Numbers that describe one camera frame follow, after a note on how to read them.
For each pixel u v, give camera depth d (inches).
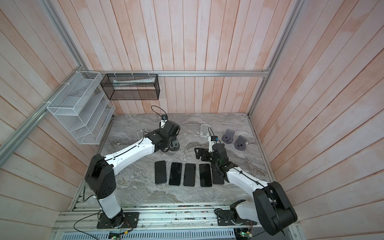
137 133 44.1
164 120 29.4
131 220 28.9
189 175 35.2
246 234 27.6
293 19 28.3
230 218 28.8
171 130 25.8
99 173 19.6
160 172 35.6
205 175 37.2
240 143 38.4
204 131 42.7
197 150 31.4
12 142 20.8
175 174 34.7
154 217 29.6
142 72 36.5
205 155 30.2
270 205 16.5
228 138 39.7
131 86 41.1
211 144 30.8
